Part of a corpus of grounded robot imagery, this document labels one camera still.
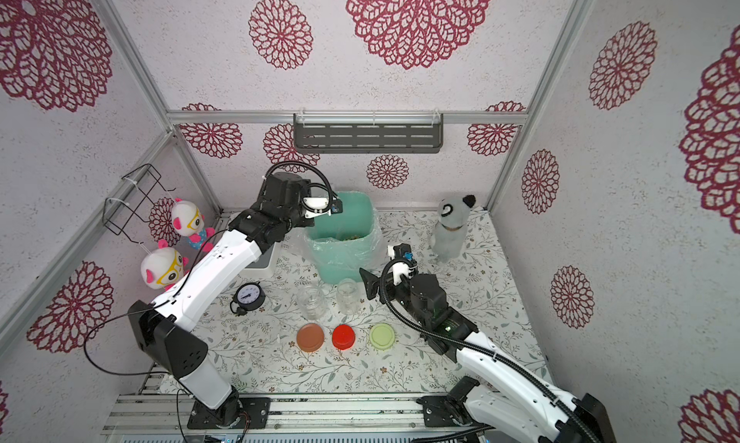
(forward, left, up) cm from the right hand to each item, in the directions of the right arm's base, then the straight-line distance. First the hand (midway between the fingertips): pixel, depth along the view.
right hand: (376, 262), depth 72 cm
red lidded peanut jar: (+5, +10, -27) cm, 29 cm away
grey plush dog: (+25, -25, -16) cm, 38 cm away
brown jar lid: (-10, +20, -26) cm, 34 cm away
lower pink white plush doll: (+1, +59, -6) cm, 60 cm away
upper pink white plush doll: (+21, +62, -7) cm, 65 cm away
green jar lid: (-9, -2, -26) cm, 28 cm away
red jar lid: (-9, +10, -27) cm, 30 cm away
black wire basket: (+13, +66, +9) cm, 68 cm away
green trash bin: (+7, +9, -2) cm, 11 cm away
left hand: (+18, +21, +8) cm, 29 cm away
